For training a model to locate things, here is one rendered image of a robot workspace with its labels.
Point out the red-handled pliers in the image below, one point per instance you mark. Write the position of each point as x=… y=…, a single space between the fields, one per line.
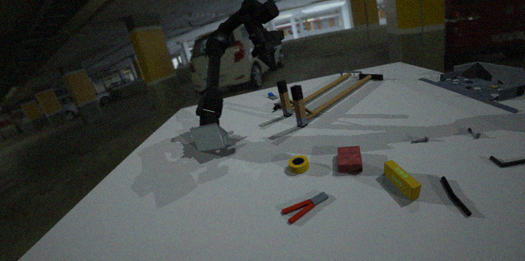
x=310 y=204

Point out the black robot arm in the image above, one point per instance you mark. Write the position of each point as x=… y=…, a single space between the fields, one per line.
x=252 y=15

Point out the yellow spirit level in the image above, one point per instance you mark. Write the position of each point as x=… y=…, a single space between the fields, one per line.
x=405 y=182

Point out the yellow tape roll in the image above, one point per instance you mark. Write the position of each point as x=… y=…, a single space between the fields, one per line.
x=298 y=164

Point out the red rectangular block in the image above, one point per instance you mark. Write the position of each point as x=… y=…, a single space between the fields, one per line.
x=349 y=159

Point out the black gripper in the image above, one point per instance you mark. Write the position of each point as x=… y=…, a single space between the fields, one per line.
x=264 y=48

